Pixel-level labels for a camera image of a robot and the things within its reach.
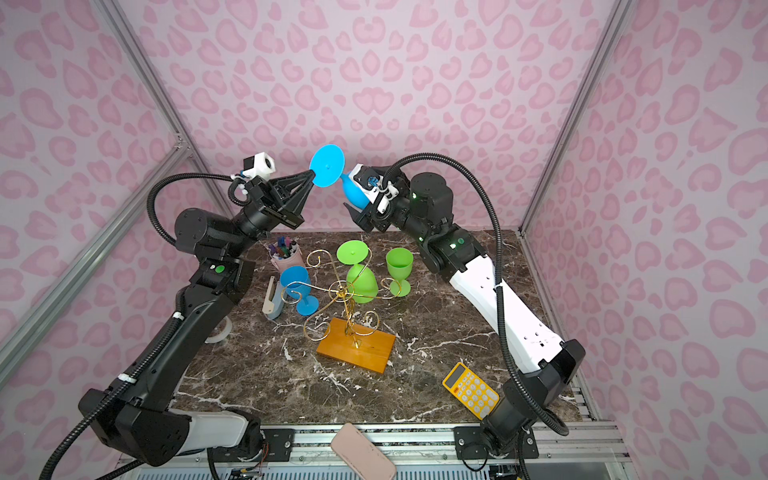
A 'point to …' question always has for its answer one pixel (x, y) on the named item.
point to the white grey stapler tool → (274, 300)
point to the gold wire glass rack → (357, 322)
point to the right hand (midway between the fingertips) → (363, 185)
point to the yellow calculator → (472, 392)
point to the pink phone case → (361, 455)
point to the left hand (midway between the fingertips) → (313, 180)
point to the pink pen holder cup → (295, 261)
